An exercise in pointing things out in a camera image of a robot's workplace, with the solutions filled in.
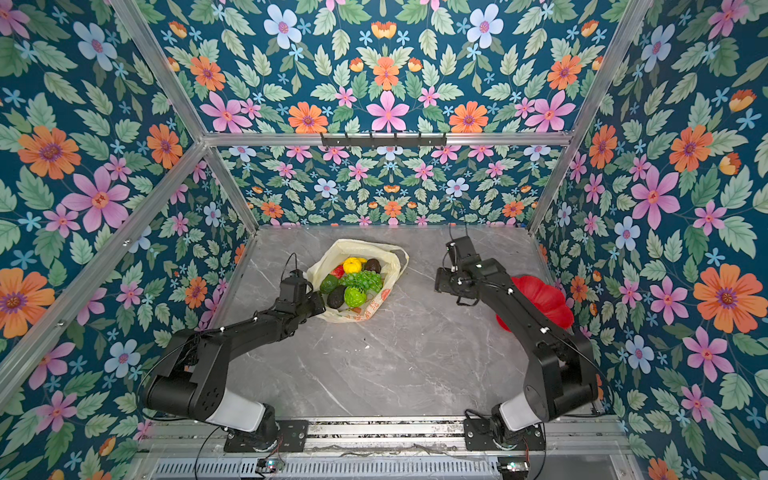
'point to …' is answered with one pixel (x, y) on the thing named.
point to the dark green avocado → (328, 283)
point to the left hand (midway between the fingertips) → (325, 295)
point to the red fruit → (338, 271)
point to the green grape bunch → (366, 279)
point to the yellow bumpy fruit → (353, 265)
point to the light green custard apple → (354, 297)
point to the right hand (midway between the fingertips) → (452, 279)
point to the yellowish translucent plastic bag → (392, 261)
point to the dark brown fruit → (373, 264)
